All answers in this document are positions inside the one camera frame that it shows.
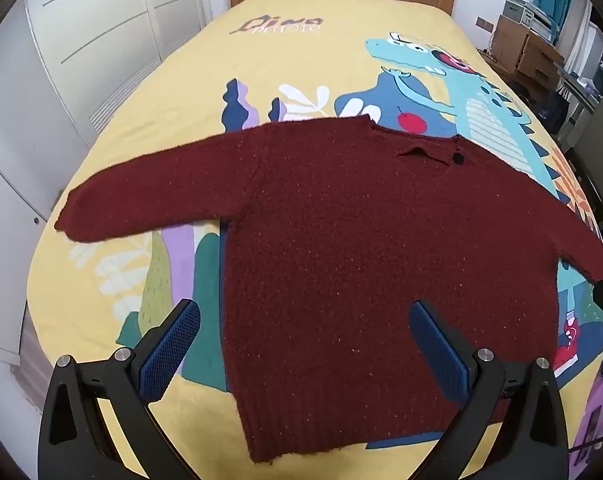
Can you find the dark red knit sweater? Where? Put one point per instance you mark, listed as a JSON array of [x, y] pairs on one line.
[[331, 240]]

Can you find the grey printer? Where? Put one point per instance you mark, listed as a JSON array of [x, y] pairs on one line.
[[526, 15]]

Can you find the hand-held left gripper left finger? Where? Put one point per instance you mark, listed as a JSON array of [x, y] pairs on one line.
[[174, 345]]

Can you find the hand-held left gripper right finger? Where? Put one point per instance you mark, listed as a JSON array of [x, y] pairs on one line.
[[439, 347]]

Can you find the dark bag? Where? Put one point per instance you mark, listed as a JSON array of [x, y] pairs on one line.
[[554, 112]]

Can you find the yellow dinosaur printed blanket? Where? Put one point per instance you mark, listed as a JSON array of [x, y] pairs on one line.
[[306, 65]]

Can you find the wall socket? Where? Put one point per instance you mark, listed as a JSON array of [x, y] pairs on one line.
[[484, 22]]

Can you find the brown cardboard box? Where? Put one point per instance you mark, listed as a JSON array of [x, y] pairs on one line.
[[524, 50]]

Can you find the grey chair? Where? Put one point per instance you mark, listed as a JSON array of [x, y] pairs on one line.
[[599, 145]]

